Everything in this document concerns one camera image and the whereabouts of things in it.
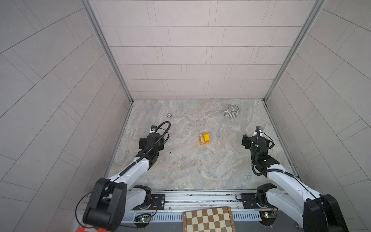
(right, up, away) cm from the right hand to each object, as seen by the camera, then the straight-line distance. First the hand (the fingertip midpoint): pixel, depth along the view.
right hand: (251, 134), depth 86 cm
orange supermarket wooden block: (-30, -4, +4) cm, 30 cm away
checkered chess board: (-24, -35, -21) cm, 47 cm away
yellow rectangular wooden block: (-27, -2, +3) cm, 27 cm away
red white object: (-80, -34, -28) cm, 91 cm away
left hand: (-59, -1, +3) cm, 59 cm away
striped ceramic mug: (-6, +14, +19) cm, 24 cm away
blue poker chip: (-53, +11, +22) cm, 59 cm away
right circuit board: (+1, -37, -18) cm, 41 cm away
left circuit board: (-58, -35, -21) cm, 71 cm away
